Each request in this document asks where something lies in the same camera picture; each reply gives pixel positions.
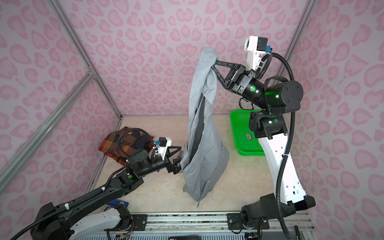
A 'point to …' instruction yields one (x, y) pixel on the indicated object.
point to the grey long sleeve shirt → (205, 156)
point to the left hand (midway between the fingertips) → (185, 152)
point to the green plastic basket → (247, 143)
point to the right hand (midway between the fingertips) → (209, 70)
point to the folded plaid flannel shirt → (130, 140)
